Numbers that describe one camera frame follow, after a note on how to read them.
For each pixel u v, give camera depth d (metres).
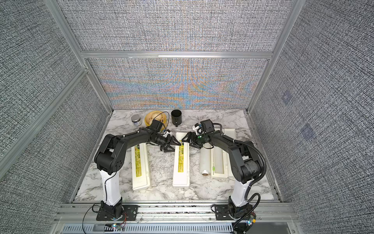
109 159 0.54
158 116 1.11
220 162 0.84
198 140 0.82
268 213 0.75
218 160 0.84
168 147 0.88
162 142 0.84
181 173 0.78
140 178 0.77
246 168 0.49
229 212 0.72
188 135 0.84
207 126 0.77
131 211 0.73
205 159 0.90
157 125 0.82
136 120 1.06
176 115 1.06
